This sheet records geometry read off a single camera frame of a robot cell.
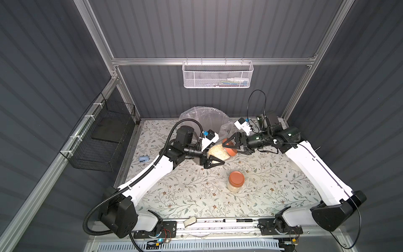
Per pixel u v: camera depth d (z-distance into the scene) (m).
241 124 0.63
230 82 0.93
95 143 0.72
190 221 0.74
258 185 0.88
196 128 0.63
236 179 0.80
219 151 0.64
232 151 0.62
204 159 0.62
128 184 0.44
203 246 0.76
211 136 0.61
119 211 0.40
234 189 0.83
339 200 0.39
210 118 0.91
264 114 0.52
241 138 0.58
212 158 0.62
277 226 0.68
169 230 0.72
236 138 0.58
